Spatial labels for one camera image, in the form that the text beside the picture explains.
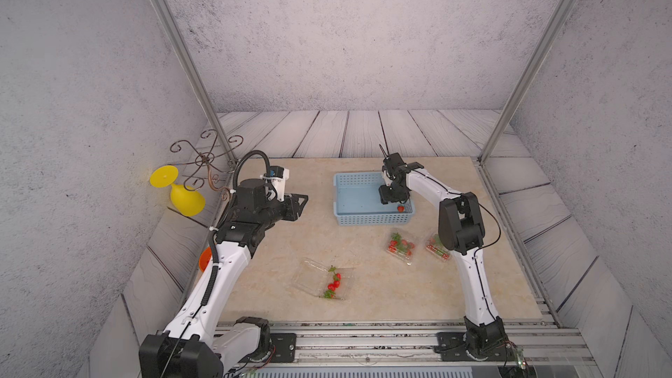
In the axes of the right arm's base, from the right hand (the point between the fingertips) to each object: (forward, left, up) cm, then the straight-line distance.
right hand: (388, 197), depth 105 cm
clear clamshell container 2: (-15, -5, -3) cm, 16 cm away
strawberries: (-36, +21, 0) cm, 42 cm away
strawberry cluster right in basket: (-4, -4, -1) cm, 6 cm away
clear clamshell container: (-31, +27, -3) cm, 41 cm away
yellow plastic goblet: (-18, +64, +22) cm, 70 cm away
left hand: (-17, +28, +23) cm, 40 cm away
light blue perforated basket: (-1, +12, -1) cm, 13 cm away
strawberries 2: (-20, -1, -1) cm, 20 cm away
